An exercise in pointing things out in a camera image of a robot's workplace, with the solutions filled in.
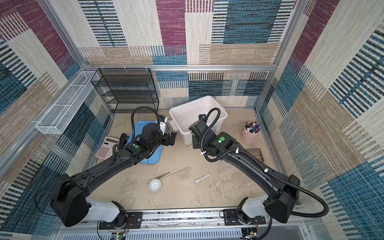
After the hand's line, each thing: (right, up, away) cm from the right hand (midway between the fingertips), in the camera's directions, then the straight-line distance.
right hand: (200, 139), depth 74 cm
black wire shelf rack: (-51, +35, +33) cm, 70 cm away
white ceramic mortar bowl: (-25, -26, +9) cm, 37 cm away
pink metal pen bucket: (+33, +5, +22) cm, 40 cm away
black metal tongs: (-23, -23, +13) cm, 35 cm away
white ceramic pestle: (-1, -24, +10) cm, 26 cm away
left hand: (-16, +5, +7) cm, 18 cm away
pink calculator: (-60, -8, +22) cm, 64 cm away
